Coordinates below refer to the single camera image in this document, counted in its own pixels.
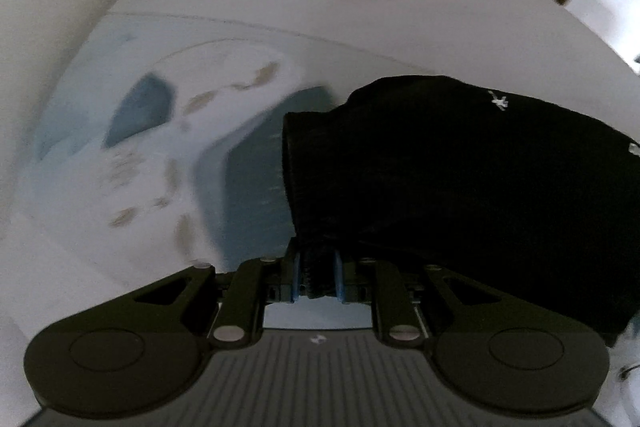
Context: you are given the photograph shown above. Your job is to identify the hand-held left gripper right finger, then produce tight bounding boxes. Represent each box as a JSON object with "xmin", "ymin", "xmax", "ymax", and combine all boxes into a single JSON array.
[{"xmin": 334, "ymin": 251, "xmax": 521, "ymax": 349}]

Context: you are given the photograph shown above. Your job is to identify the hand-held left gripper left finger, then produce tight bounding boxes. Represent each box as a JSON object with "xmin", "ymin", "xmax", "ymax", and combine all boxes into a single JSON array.
[{"xmin": 115, "ymin": 251, "xmax": 302, "ymax": 349}]

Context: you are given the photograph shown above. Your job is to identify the black sweater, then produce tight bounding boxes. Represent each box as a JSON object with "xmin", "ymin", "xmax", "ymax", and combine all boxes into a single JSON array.
[{"xmin": 281, "ymin": 76, "xmax": 640, "ymax": 348}]

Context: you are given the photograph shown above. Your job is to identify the printed tablecloth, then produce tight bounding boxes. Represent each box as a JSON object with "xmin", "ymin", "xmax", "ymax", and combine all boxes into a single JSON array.
[{"xmin": 0, "ymin": 0, "xmax": 640, "ymax": 338}]

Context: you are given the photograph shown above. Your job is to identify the white garment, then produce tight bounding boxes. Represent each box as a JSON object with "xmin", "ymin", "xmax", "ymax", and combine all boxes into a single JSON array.
[{"xmin": 612, "ymin": 317, "xmax": 640, "ymax": 408}]

